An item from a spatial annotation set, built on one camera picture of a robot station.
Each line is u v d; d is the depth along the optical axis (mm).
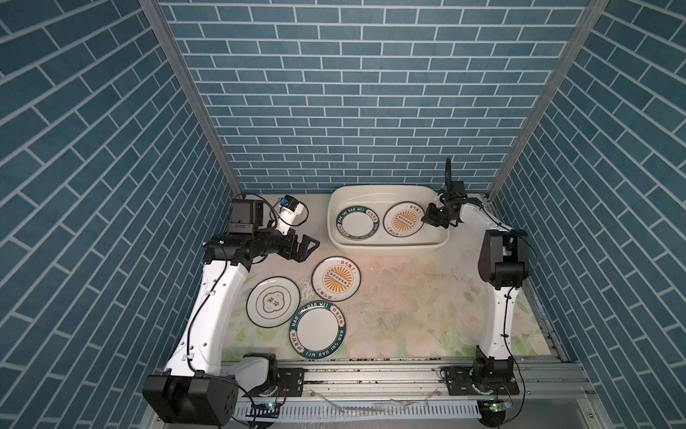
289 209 620
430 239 1040
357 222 1087
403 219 1105
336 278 940
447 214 826
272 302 889
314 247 684
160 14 708
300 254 631
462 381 737
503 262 599
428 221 961
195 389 361
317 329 825
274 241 599
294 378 738
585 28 736
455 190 854
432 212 959
